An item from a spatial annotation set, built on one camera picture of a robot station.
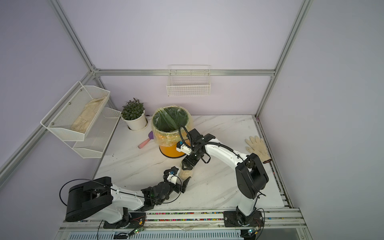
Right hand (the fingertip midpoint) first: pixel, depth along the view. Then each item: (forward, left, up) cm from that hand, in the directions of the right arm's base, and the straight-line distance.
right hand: (190, 163), depth 84 cm
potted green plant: (+35, +39, +8) cm, 53 cm away
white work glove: (+15, -47, -9) cm, 50 cm away
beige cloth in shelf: (+15, +55, +22) cm, 61 cm away
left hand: (-5, +4, -2) cm, 7 cm away
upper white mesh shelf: (+17, +61, +23) cm, 67 cm away
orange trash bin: (+3, +10, +8) cm, 14 cm away
